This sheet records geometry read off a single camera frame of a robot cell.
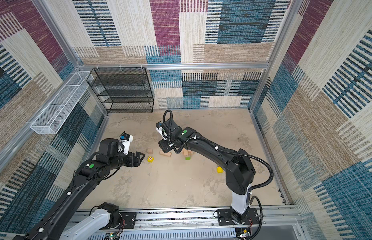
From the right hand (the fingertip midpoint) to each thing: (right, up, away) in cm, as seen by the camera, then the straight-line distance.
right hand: (166, 145), depth 82 cm
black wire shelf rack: (-35, +36, +28) cm, 58 cm away
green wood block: (+12, -10, +12) cm, 20 cm away
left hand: (-14, -3, -6) cm, 15 cm away
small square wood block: (-13, -6, +14) cm, 20 cm away
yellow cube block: (-11, -10, +10) cm, 18 cm away
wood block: (-1, -7, +14) cm, 16 cm away
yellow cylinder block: (+30, -16, +7) cm, 35 cm away
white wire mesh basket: (-52, +14, -11) cm, 55 cm away
